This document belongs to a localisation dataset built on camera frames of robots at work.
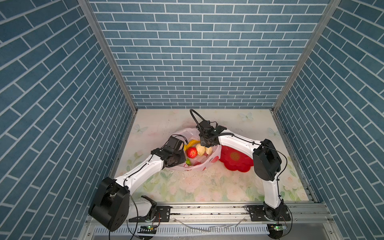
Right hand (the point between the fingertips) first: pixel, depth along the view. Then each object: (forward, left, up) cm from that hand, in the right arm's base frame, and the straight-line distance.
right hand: (203, 139), depth 93 cm
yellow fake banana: (-1, +8, -4) cm, 10 cm away
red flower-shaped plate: (-9, -20, -7) cm, 23 cm away
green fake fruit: (-15, +8, -3) cm, 17 cm away
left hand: (-14, +10, 0) cm, 17 cm away
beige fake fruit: (-6, +1, -3) cm, 7 cm away
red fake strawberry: (-9, +6, -1) cm, 11 cm away
